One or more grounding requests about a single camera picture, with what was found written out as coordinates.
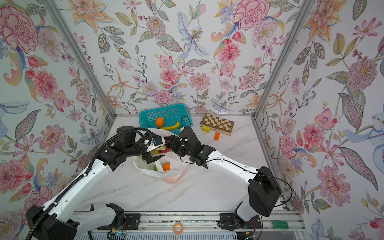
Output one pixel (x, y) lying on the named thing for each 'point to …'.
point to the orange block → (216, 136)
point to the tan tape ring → (174, 230)
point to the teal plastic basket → (166, 118)
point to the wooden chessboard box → (216, 124)
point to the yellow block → (205, 129)
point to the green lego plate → (280, 225)
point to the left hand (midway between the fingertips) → (161, 144)
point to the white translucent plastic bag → (172, 167)
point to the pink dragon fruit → (164, 150)
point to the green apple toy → (155, 168)
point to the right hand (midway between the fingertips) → (164, 143)
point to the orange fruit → (160, 122)
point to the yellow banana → (172, 128)
